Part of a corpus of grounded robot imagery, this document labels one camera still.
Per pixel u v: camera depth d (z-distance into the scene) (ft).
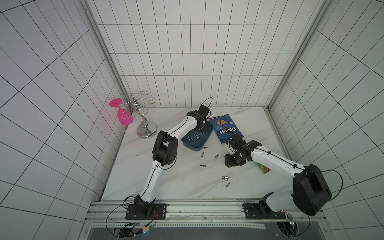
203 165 2.88
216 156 3.03
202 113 2.65
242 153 2.00
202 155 3.04
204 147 3.12
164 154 1.95
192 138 3.30
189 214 2.38
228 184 2.67
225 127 3.43
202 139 3.26
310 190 1.36
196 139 3.28
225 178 2.73
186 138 3.30
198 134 3.37
